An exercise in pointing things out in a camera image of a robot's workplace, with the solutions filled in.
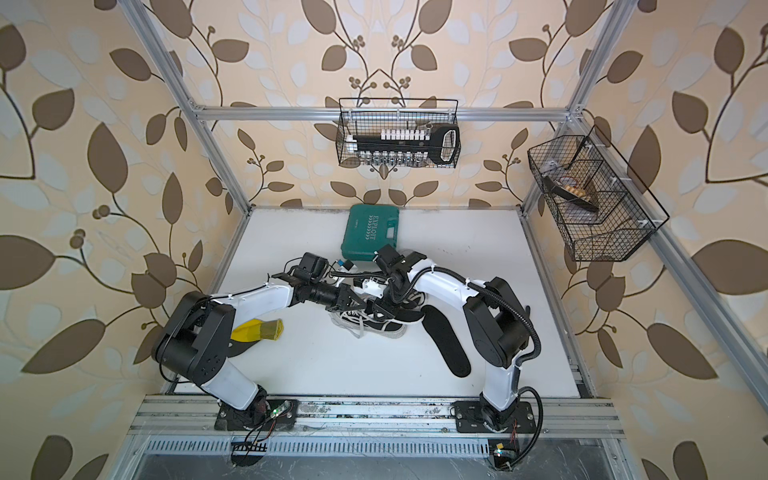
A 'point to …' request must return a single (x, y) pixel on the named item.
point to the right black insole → (448, 341)
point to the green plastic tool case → (368, 228)
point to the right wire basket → (595, 211)
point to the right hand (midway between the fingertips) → (381, 310)
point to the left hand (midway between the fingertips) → (361, 302)
